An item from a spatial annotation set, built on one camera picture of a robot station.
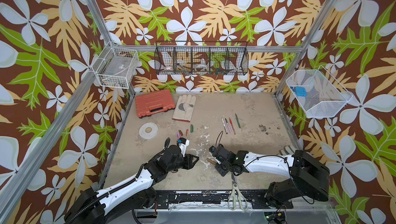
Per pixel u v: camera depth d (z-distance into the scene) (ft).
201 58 3.21
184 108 3.64
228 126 3.32
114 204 1.53
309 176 1.41
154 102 3.54
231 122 3.40
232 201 2.45
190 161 2.35
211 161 2.82
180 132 3.23
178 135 3.18
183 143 2.41
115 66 2.82
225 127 3.32
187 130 3.25
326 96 2.51
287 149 2.97
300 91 2.83
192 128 3.27
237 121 3.43
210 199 2.46
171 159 2.05
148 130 3.25
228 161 2.13
